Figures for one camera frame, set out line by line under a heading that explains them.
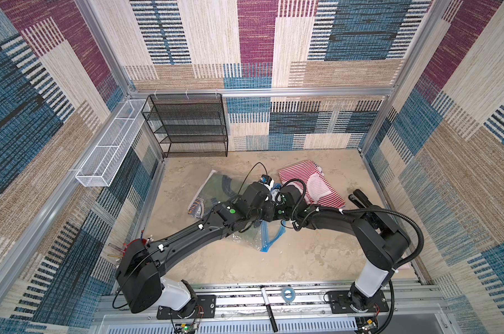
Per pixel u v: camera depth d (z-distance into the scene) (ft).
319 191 3.36
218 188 3.30
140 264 1.35
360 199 3.17
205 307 2.40
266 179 2.24
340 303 2.39
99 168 2.32
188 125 3.58
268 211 2.26
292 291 2.50
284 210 2.55
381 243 1.56
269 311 2.36
